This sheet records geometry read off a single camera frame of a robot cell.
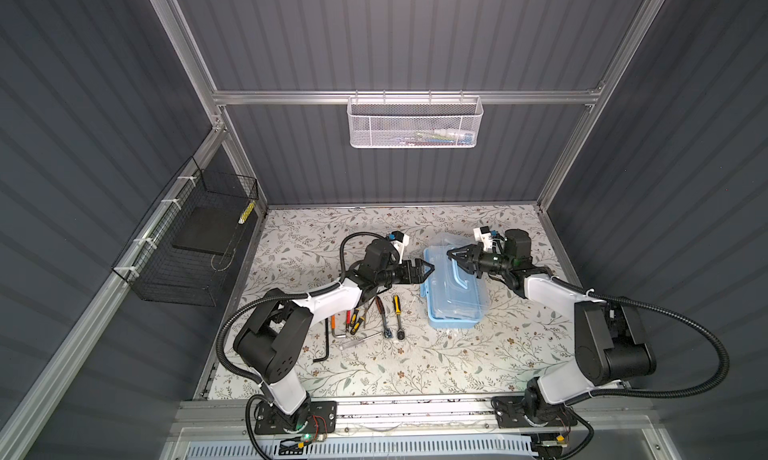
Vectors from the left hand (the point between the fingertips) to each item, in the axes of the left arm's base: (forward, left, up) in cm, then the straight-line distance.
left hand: (426, 268), depth 85 cm
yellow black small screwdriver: (-9, +21, -14) cm, 27 cm away
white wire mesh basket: (+57, -2, +14) cm, 59 cm away
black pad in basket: (+4, +55, +16) cm, 58 cm away
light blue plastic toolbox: (-7, -8, -5) cm, 11 cm away
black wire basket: (-1, +62, +13) cm, 63 cm away
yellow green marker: (+13, +50, +13) cm, 53 cm away
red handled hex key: (-8, +24, -14) cm, 29 cm away
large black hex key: (-14, +30, -15) cm, 36 cm away
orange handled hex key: (-10, +28, -14) cm, 33 cm away
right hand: (+1, -7, +3) cm, 8 cm away
